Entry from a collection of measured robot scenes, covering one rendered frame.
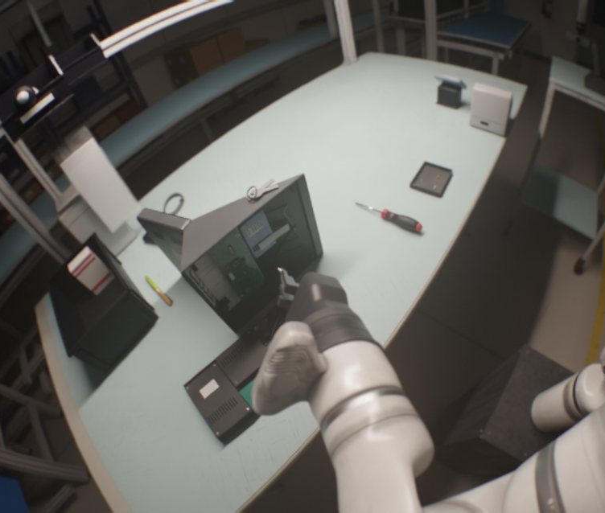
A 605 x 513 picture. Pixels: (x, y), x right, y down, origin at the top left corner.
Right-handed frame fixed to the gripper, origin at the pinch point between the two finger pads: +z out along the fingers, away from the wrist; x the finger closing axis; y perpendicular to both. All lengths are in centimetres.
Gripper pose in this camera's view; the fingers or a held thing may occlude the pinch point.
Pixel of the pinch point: (281, 271)
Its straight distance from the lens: 39.9
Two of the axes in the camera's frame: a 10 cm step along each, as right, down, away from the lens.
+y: 9.1, 2.4, 3.5
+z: -2.3, -4.2, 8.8
